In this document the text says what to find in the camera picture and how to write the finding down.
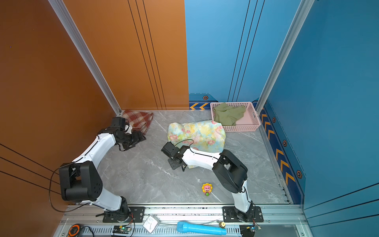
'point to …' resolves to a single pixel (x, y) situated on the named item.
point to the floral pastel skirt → (207, 136)
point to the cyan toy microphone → (182, 227)
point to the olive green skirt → (227, 115)
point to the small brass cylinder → (222, 224)
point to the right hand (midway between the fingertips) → (175, 162)
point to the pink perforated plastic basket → (249, 122)
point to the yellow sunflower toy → (207, 188)
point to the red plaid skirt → (139, 121)
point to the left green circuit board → (121, 229)
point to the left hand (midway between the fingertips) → (141, 139)
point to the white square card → (150, 223)
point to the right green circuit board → (257, 227)
